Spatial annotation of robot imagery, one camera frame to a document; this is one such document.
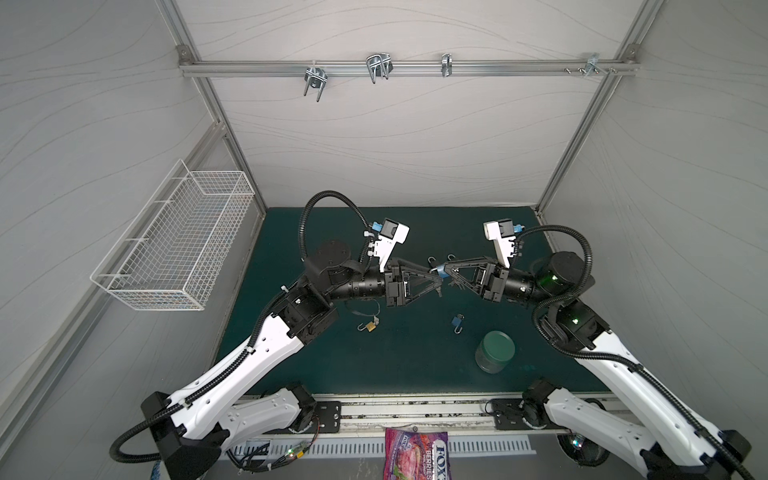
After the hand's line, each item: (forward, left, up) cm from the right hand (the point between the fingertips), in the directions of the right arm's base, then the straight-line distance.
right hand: (452, 260), depth 54 cm
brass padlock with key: (+3, +19, -41) cm, 45 cm away
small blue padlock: (+6, -8, -41) cm, 42 cm away
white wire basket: (+6, +63, -9) cm, 64 cm away
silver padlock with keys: (+30, -7, -41) cm, 51 cm away
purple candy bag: (-27, +5, -39) cm, 48 cm away
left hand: (-4, +2, 0) cm, 4 cm away
